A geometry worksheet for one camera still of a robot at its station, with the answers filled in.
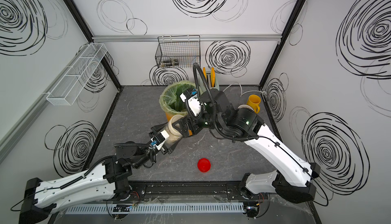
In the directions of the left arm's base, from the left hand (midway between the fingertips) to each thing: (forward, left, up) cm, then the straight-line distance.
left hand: (174, 129), depth 63 cm
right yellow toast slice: (+51, -20, -15) cm, 56 cm away
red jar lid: (-5, -14, -29) cm, 32 cm away
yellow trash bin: (+11, +5, -7) cm, 14 cm away
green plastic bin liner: (+21, +5, -5) cm, 23 cm away
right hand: (-1, -4, +8) cm, 9 cm away
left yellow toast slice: (+47, -13, -7) cm, 49 cm away
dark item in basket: (+41, +9, +3) cm, 42 cm away
